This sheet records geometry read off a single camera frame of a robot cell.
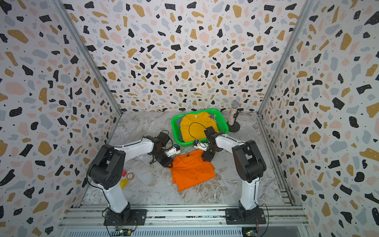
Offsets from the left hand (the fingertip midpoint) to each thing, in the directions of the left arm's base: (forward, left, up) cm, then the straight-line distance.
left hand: (172, 164), depth 91 cm
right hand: (+8, -22, -2) cm, 24 cm away
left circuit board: (-33, +23, -3) cm, 40 cm away
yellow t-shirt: (+29, -12, +3) cm, 31 cm away
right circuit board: (-34, -40, -2) cm, 53 cm away
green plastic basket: (+26, -34, +6) cm, 43 cm away
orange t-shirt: (-3, -10, -1) cm, 11 cm away
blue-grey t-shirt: (+37, -28, +4) cm, 47 cm away
